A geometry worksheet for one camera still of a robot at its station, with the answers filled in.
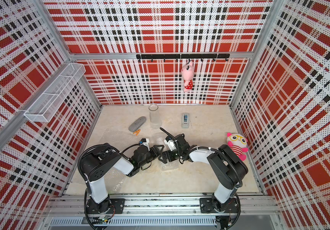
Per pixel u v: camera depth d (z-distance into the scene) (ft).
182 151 2.40
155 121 3.32
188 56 2.94
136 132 3.42
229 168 1.52
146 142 2.88
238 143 2.98
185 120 3.54
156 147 2.81
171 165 2.85
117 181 2.71
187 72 2.98
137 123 3.51
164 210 2.41
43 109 2.26
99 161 1.69
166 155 2.63
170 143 2.76
